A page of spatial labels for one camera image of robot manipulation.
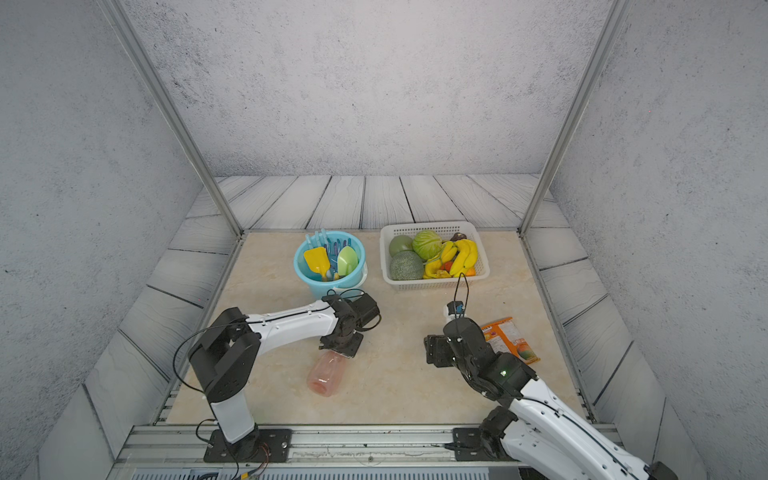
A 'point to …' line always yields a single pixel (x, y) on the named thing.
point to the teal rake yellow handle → (333, 251)
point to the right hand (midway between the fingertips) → (438, 340)
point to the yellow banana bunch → (464, 254)
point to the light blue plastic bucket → (332, 283)
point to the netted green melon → (406, 265)
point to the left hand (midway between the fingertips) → (350, 352)
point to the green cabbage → (427, 244)
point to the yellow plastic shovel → (318, 260)
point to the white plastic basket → (449, 231)
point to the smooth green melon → (400, 243)
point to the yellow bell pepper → (433, 270)
